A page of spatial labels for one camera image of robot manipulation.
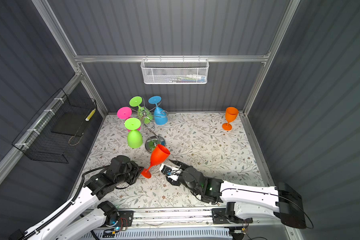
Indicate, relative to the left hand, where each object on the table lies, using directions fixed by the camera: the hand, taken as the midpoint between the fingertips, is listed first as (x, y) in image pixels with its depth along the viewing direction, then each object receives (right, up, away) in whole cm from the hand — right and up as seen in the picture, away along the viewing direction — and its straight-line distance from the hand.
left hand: (146, 166), depth 77 cm
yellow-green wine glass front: (-5, +14, -1) cm, 15 cm away
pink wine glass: (-11, +28, -2) cm, 30 cm away
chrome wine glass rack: (-2, +11, +22) cm, 24 cm away
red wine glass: (+8, +7, -5) cm, 11 cm away
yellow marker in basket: (-32, +26, +3) cm, 42 cm away
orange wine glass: (+52, +29, +22) cm, 63 cm away
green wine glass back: (-1, +27, 0) cm, 27 cm away
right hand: (+13, +3, -7) cm, 15 cm away
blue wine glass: (+6, +26, +9) cm, 29 cm away
